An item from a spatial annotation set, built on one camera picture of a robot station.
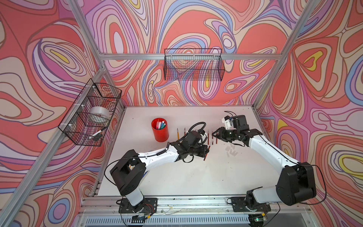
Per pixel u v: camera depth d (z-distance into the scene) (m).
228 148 0.95
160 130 0.91
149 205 0.72
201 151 0.73
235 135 0.65
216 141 0.80
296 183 0.42
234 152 0.93
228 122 0.78
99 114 0.73
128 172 0.45
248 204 0.67
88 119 0.68
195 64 0.96
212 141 0.80
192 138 0.64
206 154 0.80
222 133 0.74
